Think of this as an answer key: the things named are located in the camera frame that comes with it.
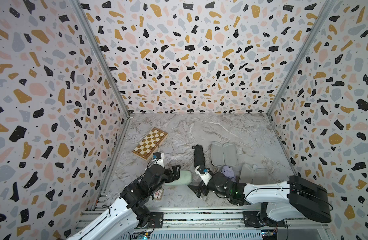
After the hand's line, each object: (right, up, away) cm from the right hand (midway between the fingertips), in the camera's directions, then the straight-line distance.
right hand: (195, 178), depth 77 cm
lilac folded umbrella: (+20, 0, +8) cm, 21 cm away
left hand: (-9, +6, -1) cm, 11 cm away
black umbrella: (+3, +6, +18) cm, 19 cm away
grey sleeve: (+35, -2, +12) cm, 37 cm away
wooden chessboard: (-30, +15, +23) cm, 41 cm away
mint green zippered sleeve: (-6, -3, +8) cm, 10 cm away
